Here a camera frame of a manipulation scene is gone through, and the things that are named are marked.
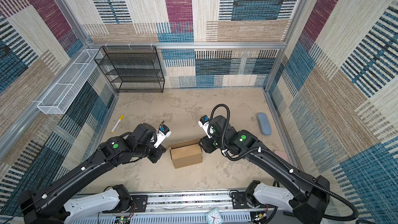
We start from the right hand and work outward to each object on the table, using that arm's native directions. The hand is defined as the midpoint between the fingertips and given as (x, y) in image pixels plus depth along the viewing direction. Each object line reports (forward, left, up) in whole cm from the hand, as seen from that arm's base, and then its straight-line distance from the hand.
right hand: (205, 143), depth 73 cm
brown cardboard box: (-3, +9, -6) cm, 11 cm away
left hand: (-1, +18, 0) cm, 18 cm away
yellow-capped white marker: (+24, +56, -18) cm, 63 cm away
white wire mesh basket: (+17, +65, +16) cm, 69 cm away
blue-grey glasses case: (+20, -38, -17) cm, 46 cm away
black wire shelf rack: (+58, +48, -1) cm, 76 cm away
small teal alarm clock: (-27, -3, -16) cm, 31 cm away
